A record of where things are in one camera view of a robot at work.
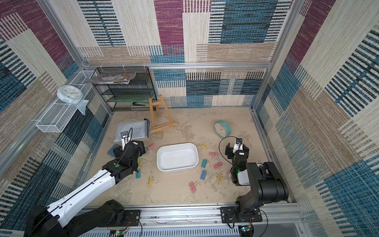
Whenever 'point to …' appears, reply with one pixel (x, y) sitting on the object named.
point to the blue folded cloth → (110, 151)
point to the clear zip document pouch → (135, 130)
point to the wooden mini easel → (152, 103)
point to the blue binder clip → (203, 175)
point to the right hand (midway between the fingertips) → (238, 142)
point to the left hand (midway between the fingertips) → (131, 143)
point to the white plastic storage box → (177, 156)
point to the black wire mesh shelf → (135, 96)
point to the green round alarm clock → (222, 129)
